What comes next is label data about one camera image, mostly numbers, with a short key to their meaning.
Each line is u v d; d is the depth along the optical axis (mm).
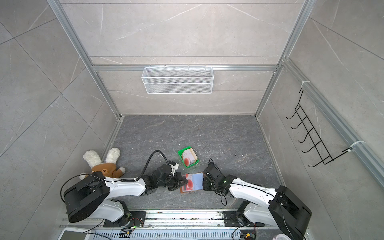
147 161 699
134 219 726
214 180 647
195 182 844
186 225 730
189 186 811
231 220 730
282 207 409
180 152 951
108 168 838
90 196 429
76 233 660
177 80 1009
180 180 740
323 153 621
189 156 907
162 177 669
